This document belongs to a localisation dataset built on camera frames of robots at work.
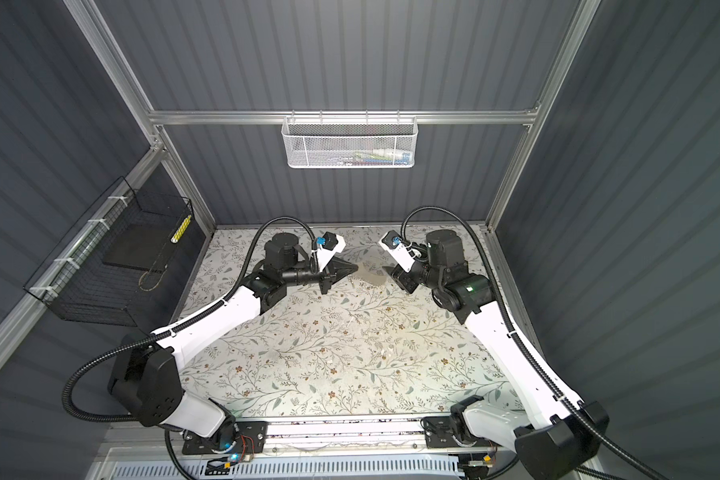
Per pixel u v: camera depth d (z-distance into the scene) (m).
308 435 0.75
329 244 0.64
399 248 0.60
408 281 0.64
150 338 0.44
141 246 0.77
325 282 0.68
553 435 0.37
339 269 0.70
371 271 0.78
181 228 0.82
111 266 0.73
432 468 0.70
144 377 0.43
